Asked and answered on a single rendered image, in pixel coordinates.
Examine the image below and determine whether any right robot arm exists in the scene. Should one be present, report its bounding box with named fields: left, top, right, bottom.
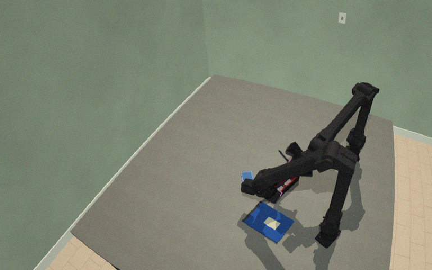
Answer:
left=286, top=82, right=379, bottom=161

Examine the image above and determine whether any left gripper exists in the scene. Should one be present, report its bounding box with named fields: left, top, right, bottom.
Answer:
left=265, top=191, right=282, bottom=204

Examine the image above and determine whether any blue notebook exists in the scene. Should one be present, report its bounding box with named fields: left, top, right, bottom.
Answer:
left=242, top=201, right=294, bottom=243

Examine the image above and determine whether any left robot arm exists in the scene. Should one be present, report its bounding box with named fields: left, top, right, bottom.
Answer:
left=241, top=141, right=358, bottom=248

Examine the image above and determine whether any red glasses case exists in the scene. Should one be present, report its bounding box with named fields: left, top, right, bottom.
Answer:
left=281, top=176, right=300, bottom=196

